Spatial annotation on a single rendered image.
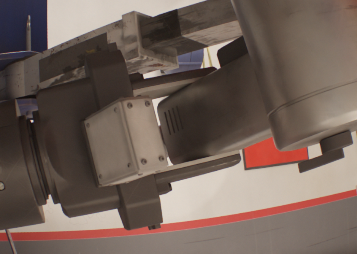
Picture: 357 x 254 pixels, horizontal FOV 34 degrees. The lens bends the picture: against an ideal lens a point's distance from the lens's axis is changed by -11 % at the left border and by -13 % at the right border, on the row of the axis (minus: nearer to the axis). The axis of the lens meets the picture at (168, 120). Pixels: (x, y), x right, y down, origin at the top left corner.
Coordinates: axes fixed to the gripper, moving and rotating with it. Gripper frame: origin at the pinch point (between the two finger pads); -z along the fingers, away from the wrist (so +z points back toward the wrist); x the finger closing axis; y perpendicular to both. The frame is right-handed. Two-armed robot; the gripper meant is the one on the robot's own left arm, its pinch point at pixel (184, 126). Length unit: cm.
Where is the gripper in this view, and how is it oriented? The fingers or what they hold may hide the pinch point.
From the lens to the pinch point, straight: 43.1
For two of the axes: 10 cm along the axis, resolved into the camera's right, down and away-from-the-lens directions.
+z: -9.6, 2.2, -1.8
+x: 2.5, 9.6, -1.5
